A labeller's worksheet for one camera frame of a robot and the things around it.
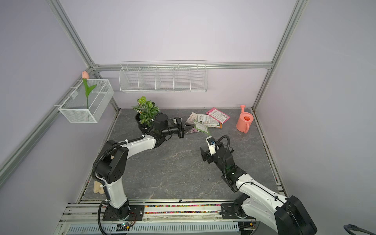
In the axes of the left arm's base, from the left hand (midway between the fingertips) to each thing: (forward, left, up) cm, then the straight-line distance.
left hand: (196, 125), depth 80 cm
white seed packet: (+27, 0, -24) cm, 36 cm away
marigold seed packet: (+22, -11, -22) cm, 34 cm away
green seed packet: (+3, -4, -6) cm, 7 cm away
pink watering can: (+11, -34, -14) cm, 38 cm away
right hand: (-7, -7, -8) cm, 13 cm away
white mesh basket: (+10, +64, +8) cm, 65 cm away
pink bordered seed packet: (+27, -21, -23) cm, 41 cm away
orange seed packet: (+16, -21, -23) cm, 35 cm away
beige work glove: (-22, +57, -23) cm, 66 cm away
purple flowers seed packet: (0, +2, -4) cm, 4 cm away
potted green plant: (+13, +29, -1) cm, 32 cm away
